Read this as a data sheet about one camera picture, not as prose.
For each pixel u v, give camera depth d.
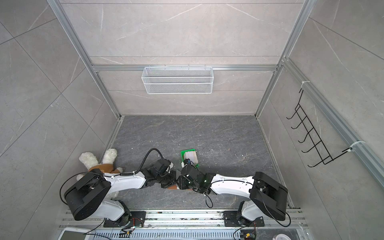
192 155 0.92
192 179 0.61
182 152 0.93
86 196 0.43
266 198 0.42
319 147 0.64
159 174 0.70
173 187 0.81
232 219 0.75
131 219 0.72
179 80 1.01
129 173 0.57
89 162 0.83
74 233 0.66
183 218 0.75
